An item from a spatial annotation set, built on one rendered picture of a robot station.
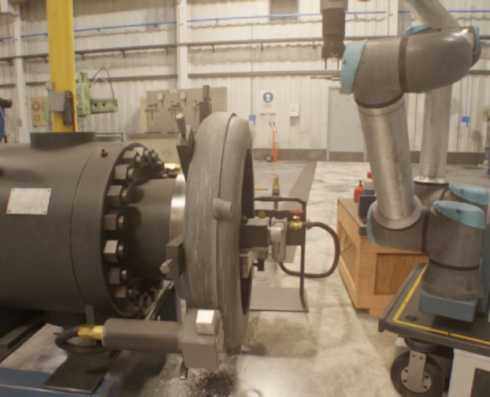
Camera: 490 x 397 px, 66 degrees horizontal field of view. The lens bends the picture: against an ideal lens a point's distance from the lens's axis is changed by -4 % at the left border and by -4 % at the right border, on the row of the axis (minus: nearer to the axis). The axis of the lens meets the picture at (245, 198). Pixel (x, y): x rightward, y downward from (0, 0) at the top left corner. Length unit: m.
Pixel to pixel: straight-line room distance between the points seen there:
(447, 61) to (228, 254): 0.62
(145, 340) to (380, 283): 1.38
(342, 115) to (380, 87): 10.95
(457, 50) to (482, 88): 11.84
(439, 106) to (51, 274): 1.57
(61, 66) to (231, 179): 4.00
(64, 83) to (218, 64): 8.16
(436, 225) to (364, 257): 0.78
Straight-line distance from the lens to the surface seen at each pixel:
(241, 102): 12.20
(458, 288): 1.31
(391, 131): 0.99
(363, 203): 2.13
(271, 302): 2.18
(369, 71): 0.88
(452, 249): 1.28
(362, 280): 2.04
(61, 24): 4.91
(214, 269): 0.93
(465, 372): 1.39
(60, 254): 1.16
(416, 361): 1.48
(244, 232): 1.08
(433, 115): 1.82
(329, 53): 1.34
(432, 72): 0.88
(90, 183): 1.15
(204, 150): 0.99
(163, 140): 7.66
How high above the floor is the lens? 0.93
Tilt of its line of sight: 10 degrees down
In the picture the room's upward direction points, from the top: straight up
